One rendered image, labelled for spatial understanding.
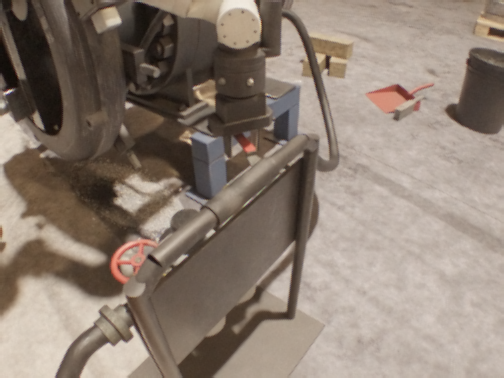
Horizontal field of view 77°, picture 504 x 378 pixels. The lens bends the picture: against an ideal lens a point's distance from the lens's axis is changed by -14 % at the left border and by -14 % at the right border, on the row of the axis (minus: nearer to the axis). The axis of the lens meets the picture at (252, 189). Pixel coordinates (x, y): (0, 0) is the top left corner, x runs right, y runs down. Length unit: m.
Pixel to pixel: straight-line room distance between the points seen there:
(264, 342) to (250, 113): 0.56
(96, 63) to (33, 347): 0.74
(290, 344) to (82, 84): 0.78
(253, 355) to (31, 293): 0.68
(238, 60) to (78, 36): 0.38
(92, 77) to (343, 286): 0.84
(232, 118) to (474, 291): 0.88
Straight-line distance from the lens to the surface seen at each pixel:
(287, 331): 0.96
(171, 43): 1.12
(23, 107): 1.18
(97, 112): 0.90
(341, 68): 2.29
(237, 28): 0.55
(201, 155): 1.18
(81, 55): 0.83
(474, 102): 2.00
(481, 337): 1.12
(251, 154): 0.66
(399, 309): 1.06
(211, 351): 0.93
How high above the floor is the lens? 0.85
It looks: 40 degrees down
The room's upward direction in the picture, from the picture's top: 1 degrees counter-clockwise
